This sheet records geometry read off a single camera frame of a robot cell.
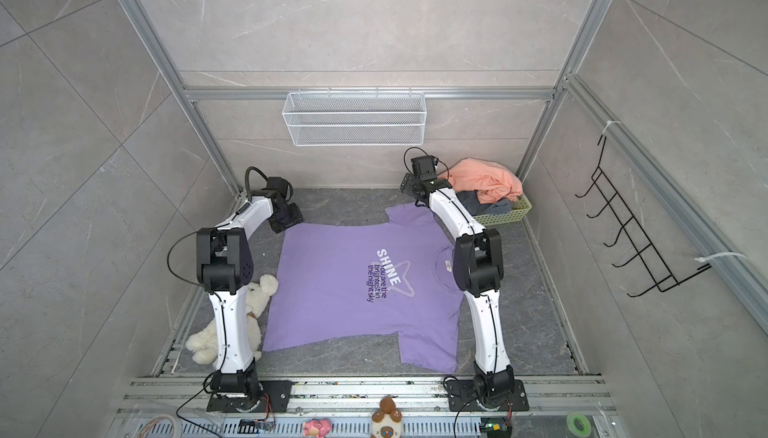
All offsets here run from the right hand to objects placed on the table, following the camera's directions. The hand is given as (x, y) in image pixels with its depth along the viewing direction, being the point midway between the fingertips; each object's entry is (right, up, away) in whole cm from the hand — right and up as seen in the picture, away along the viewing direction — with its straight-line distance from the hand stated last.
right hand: (413, 184), depth 103 cm
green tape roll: (+35, -60, -33) cm, 77 cm away
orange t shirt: (+29, +2, +4) cm, 29 cm away
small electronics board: (-42, -63, -30) cm, 82 cm away
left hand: (-43, -11, +3) cm, 44 cm away
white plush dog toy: (-54, -42, -31) cm, 75 cm away
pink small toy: (-25, -60, -35) cm, 74 cm away
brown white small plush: (-9, -59, -34) cm, 69 cm away
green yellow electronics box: (+18, -62, -33) cm, 72 cm away
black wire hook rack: (+47, -23, -43) cm, 68 cm away
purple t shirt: (-24, -32, -7) cm, 41 cm away
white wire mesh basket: (-20, +23, -2) cm, 31 cm away
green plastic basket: (+40, -8, +4) cm, 41 cm away
